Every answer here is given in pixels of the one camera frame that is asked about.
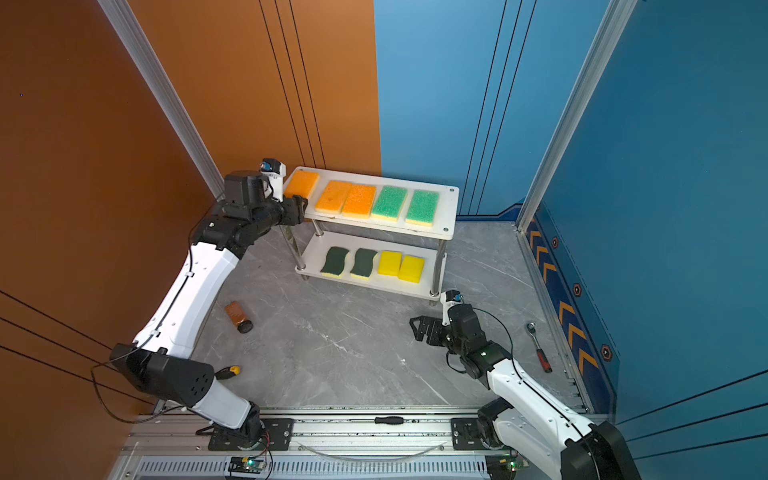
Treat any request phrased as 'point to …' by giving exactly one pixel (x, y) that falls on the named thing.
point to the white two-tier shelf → (374, 232)
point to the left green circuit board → (246, 464)
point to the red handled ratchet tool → (531, 327)
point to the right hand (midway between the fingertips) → (421, 324)
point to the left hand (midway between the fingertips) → (296, 196)
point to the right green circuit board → (504, 467)
